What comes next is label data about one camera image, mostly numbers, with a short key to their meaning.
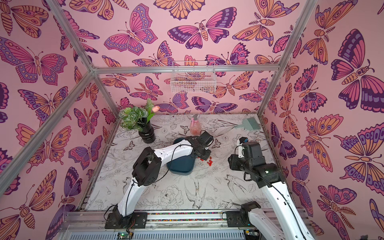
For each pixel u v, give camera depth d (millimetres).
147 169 545
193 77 953
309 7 689
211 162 945
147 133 968
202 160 948
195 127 1151
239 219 730
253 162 515
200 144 721
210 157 948
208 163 944
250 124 1130
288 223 394
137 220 734
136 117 852
